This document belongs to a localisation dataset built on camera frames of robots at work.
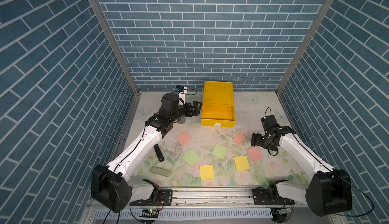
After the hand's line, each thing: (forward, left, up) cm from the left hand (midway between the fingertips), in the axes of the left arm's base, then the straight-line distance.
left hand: (199, 104), depth 76 cm
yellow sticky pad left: (-24, -5, -30) cm, 39 cm away
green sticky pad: (-16, +5, -29) cm, 33 cm away
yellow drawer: (+3, -13, -14) cm, 19 cm away
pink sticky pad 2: (-4, -26, -29) cm, 39 cm away
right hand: (-11, -34, -21) cm, 42 cm away
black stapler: (-14, +24, -29) cm, 40 cm away
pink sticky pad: (-3, +9, -30) cm, 32 cm away
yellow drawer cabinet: (+11, -11, -7) cm, 17 cm away
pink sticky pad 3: (-14, -33, -27) cm, 45 cm away
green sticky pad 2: (-13, -13, -29) cm, 34 cm away
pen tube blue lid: (+7, +11, -25) cm, 28 cm away
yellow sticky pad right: (-20, -24, -28) cm, 42 cm away
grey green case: (-25, +20, -26) cm, 41 cm away
